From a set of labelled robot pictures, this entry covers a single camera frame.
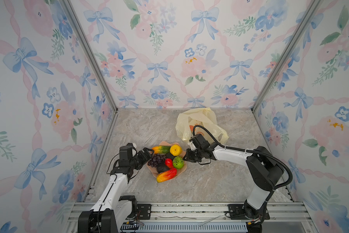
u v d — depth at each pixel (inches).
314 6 26.9
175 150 33.9
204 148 27.9
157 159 32.2
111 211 16.6
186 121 33.8
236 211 28.9
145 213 28.8
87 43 32.4
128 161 25.8
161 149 35.2
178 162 32.2
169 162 33.1
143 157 29.6
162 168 32.2
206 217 28.8
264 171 18.5
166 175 30.6
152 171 32.3
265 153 19.7
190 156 31.6
